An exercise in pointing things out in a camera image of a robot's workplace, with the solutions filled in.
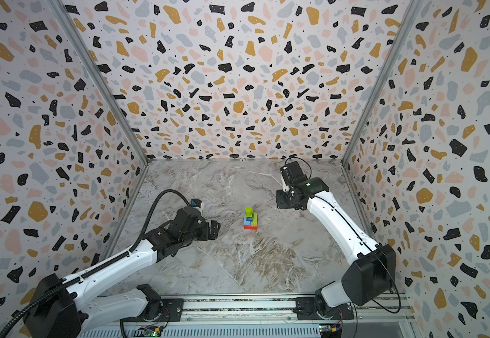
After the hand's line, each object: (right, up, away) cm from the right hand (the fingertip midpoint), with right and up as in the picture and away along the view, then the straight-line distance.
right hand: (279, 197), depth 81 cm
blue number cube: (-13, -12, +12) cm, 22 cm away
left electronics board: (-44, -44, -11) cm, 63 cm away
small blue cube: (-12, -10, +11) cm, 19 cm away
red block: (-12, -15, +14) cm, 23 cm away
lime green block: (-10, -12, +12) cm, 19 cm away
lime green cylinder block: (-12, -6, +5) cm, 14 cm away
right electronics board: (+16, -45, -9) cm, 48 cm away
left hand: (-26, -10, +1) cm, 28 cm away
